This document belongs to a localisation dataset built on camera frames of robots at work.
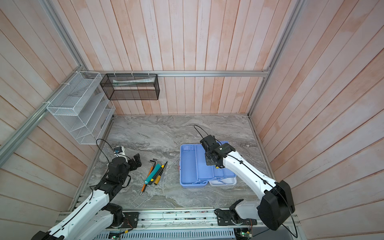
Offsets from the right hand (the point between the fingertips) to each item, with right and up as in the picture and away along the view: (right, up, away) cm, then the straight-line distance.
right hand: (213, 157), depth 83 cm
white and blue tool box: (-11, -8, -3) cm, 14 cm away
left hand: (-47, -1, +2) cm, 47 cm away
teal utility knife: (-36, -10, +5) cm, 37 cm away
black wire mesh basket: (-55, +46, +20) cm, 74 cm away
